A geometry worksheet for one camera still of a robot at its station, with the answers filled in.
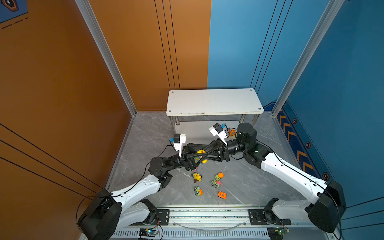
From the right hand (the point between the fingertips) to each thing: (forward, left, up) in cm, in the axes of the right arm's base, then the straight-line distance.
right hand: (203, 156), depth 60 cm
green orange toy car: (-5, +2, -29) cm, 30 cm away
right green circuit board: (-22, -35, -34) cm, 54 cm away
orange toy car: (-6, -10, -30) cm, 32 cm away
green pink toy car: (-1, -7, -30) cm, 31 cm away
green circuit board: (-22, +27, -33) cm, 48 cm away
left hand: (0, -1, +2) cm, 2 cm away
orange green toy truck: (+4, -10, -29) cm, 31 cm away
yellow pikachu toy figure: (+3, +3, -28) cm, 28 cm away
